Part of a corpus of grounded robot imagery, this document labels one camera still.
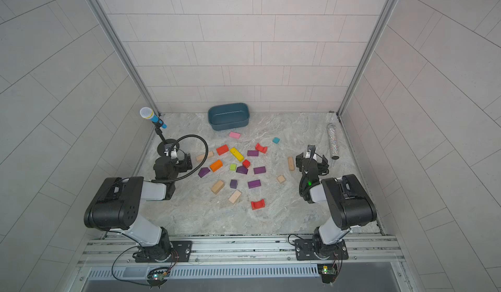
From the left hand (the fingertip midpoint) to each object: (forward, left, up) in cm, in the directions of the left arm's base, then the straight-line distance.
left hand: (184, 152), depth 95 cm
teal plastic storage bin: (+27, -19, -2) cm, 33 cm away
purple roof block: (-9, -11, -3) cm, 14 cm away
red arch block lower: (-24, -37, -3) cm, 44 cm away
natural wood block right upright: (-5, -53, -3) cm, 53 cm away
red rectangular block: (+3, -18, -3) cm, 19 cm away
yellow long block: (+2, -26, -4) cm, 26 cm away
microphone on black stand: (-6, +1, +15) cm, 16 cm away
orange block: (-6, -17, -3) cm, 18 cm away
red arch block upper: (+5, -37, -2) cm, 37 cm away
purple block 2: (-7, -37, -4) cm, 38 cm away
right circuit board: (-47, -62, -4) cm, 78 cm away
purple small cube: (-15, -26, -2) cm, 30 cm away
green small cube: (-6, -24, -4) cm, 25 cm away
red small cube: (-5, -31, -3) cm, 31 cm away
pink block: (+13, -23, -3) cm, 27 cm away
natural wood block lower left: (-16, -18, -3) cm, 25 cm away
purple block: (+2, -34, -3) cm, 34 cm away
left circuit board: (-49, -4, -1) cm, 49 cm away
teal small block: (+11, -46, -4) cm, 48 cm away
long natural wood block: (-1, -7, -4) cm, 8 cm away
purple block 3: (-14, -35, -4) cm, 38 cm away
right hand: (-1, -63, +2) cm, 63 cm away
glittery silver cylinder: (+11, -76, +1) cm, 76 cm away
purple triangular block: (-8, -29, -2) cm, 30 cm away
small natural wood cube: (-13, -47, -2) cm, 49 cm away
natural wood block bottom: (-21, -26, -4) cm, 34 cm away
